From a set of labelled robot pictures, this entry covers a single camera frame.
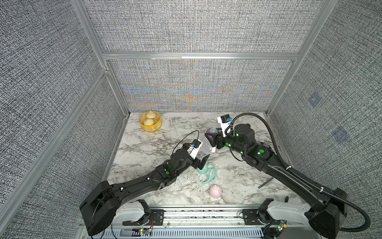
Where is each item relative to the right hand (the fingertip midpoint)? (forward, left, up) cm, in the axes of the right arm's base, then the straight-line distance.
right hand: (210, 128), depth 70 cm
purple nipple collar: (-7, +1, +3) cm, 7 cm away
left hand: (-5, +3, -11) cm, 12 cm away
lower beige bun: (+25, +40, -26) cm, 54 cm away
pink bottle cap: (-22, -3, -27) cm, 35 cm away
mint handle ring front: (-14, -2, -26) cm, 30 cm away
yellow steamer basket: (+24, +35, -29) cm, 51 cm away
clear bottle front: (-9, +3, -2) cm, 10 cm away
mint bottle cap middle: (-10, +2, -27) cm, 29 cm away
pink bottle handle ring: (-9, -1, -3) cm, 10 cm away
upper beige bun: (+32, +39, -24) cm, 56 cm away
